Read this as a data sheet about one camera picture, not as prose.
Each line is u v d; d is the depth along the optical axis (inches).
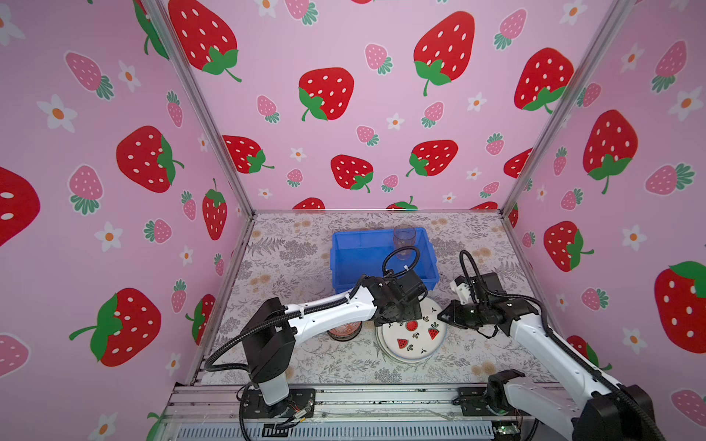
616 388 16.0
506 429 28.0
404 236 40.5
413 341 31.5
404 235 40.2
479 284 25.9
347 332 31.3
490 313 23.8
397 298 23.0
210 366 15.3
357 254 42.8
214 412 28.8
